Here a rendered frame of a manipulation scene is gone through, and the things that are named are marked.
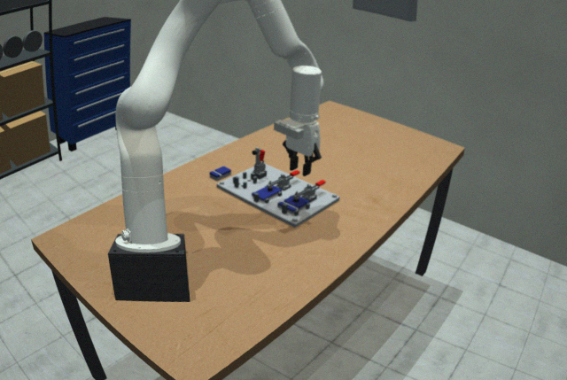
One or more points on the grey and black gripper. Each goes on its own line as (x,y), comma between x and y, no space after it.
(309,144)

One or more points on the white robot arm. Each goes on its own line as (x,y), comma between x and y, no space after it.
(145,104)

